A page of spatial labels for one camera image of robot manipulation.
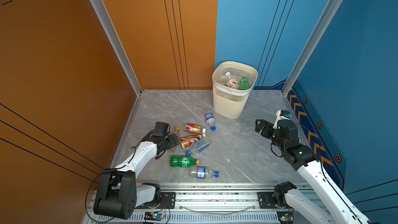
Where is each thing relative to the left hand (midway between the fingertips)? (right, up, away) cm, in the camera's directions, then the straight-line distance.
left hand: (171, 141), depth 89 cm
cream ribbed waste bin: (+35, +22, 0) cm, 42 cm away
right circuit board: (+57, -30, -19) cm, 67 cm away
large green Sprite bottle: (+8, -9, -9) cm, 15 cm away
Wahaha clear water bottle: (+36, +34, +5) cm, 50 cm away
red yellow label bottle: (+12, +7, +4) cm, 15 cm away
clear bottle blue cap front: (+18, -13, -13) cm, 25 cm away
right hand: (+48, +12, -13) cm, 51 cm away
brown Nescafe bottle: (+9, 0, -2) cm, 10 cm away
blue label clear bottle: (+23, +12, +10) cm, 28 cm away
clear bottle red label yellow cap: (+2, +6, +7) cm, 9 cm away
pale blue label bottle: (+17, -2, -3) cm, 17 cm away
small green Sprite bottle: (+44, +34, +7) cm, 57 cm away
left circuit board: (-4, -30, -19) cm, 36 cm away
